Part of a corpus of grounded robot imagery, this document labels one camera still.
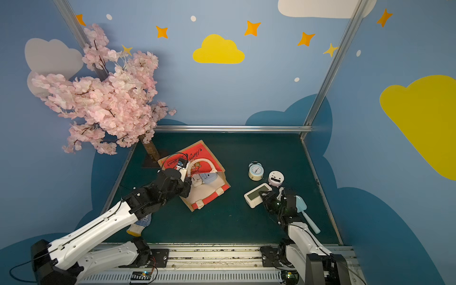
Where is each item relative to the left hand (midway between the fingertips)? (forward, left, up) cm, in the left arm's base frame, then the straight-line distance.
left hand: (190, 175), depth 76 cm
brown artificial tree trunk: (+23, +28, -10) cm, 38 cm away
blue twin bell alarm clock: (+15, -32, -18) cm, 40 cm away
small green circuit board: (-35, +19, -25) cm, 47 cm away
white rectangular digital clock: (-3, -29, -15) cm, 33 cm away
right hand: (+1, -34, -16) cm, 38 cm away
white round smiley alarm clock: (+11, -43, -19) cm, 49 cm away
